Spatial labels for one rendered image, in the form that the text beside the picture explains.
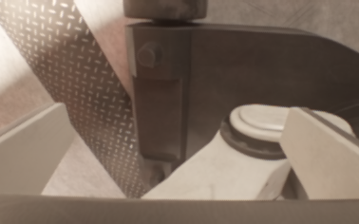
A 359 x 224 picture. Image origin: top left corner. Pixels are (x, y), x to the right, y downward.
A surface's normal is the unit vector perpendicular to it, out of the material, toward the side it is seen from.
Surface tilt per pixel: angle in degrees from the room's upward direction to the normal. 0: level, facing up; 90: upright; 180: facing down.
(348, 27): 0
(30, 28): 0
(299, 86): 0
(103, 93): 23
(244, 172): 90
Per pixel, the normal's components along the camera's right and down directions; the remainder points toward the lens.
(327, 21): -0.21, 0.47
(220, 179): 0.02, -0.88
